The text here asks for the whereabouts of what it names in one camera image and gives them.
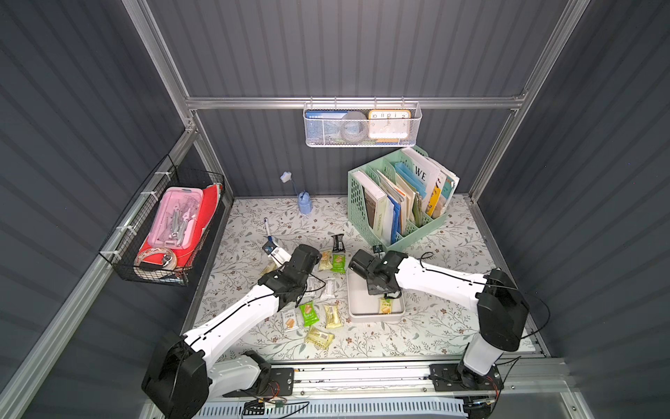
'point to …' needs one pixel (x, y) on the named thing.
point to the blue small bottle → (305, 204)
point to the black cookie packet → (338, 244)
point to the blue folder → (396, 219)
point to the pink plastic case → (178, 221)
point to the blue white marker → (269, 236)
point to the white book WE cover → (427, 174)
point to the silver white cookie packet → (290, 320)
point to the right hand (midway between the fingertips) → (384, 282)
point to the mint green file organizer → (400, 196)
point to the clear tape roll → (169, 261)
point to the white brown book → (376, 201)
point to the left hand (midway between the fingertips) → (299, 255)
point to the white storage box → (364, 307)
